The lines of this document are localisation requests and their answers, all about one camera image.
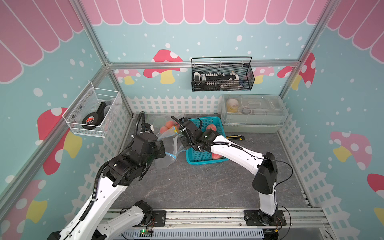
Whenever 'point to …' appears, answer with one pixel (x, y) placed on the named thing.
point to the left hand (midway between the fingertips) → (160, 146)
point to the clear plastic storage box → (253, 113)
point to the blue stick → (170, 155)
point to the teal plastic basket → (193, 157)
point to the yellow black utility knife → (236, 137)
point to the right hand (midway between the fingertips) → (186, 137)
